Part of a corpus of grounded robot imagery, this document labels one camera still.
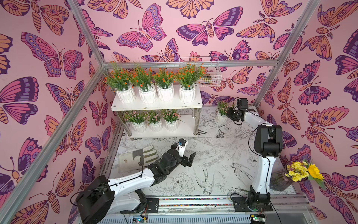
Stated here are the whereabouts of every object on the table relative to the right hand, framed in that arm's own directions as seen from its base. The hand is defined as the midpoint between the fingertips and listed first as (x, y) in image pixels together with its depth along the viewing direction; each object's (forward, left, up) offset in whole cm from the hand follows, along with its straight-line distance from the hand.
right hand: (229, 113), depth 105 cm
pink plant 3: (-14, +54, +5) cm, 56 cm away
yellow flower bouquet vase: (-49, -17, +14) cm, 53 cm away
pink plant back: (-16, +42, +12) cm, 46 cm away
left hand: (-34, +30, +6) cm, 46 cm away
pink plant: (-1, +6, +6) cm, 9 cm away
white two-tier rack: (-14, +48, +8) cm, 50 cm away
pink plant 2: (-17, +63, +12) cm, 66 cm away
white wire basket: (+9, +15, +25) cm, 31 cm away
